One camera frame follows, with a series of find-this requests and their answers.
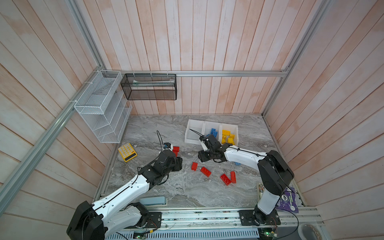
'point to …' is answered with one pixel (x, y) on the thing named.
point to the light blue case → (160, 201)
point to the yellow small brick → (232, 136)
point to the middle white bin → (207, 126)
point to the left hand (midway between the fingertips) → (178, 163)
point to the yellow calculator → (127, 152)
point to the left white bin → (197, 126)
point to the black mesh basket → (150, 86)
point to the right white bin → (234, 130)
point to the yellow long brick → (226, 132)
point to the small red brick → (194, 166)
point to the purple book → (288, 201)
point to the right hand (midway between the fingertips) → (201, 154)
